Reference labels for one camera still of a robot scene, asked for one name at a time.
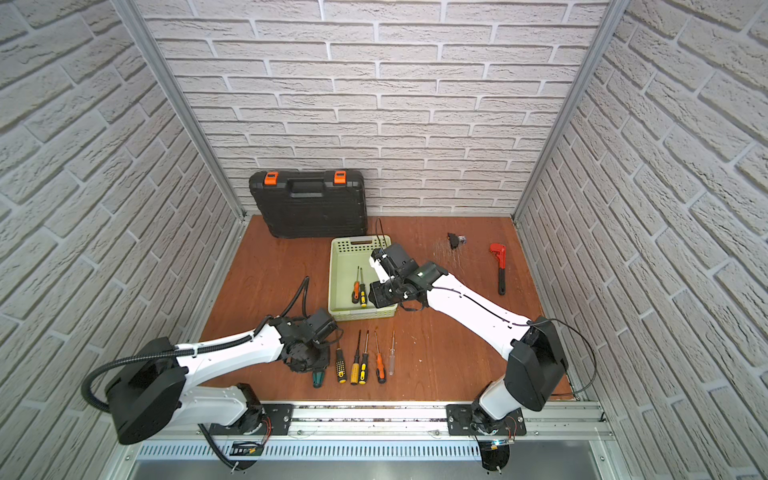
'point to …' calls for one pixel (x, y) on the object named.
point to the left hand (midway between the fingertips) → (332, 361)
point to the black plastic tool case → (300, 204)
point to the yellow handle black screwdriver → (355, 366)
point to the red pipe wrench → (501, 251)
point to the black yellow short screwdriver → (362, 291)
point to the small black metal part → (455, 240)
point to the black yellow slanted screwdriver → (340, 366)
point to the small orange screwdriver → (356, 294)
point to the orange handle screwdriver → (381, 372)
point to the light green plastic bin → (346, 256)
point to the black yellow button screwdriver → (364, 363)
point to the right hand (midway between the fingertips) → (380, 295)
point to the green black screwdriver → (317, 378)
